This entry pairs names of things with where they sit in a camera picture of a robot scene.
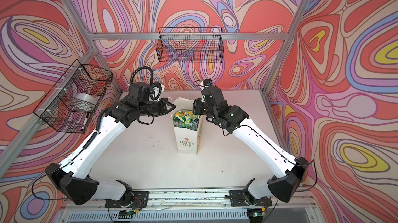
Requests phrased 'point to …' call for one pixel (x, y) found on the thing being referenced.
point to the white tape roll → (84, 102)
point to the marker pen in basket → (84, 124)
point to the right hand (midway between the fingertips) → (195, 105)
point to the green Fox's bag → (185, 119)
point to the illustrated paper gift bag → (188, 140)
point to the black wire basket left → (57, 107)
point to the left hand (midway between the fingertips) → (177, 105)
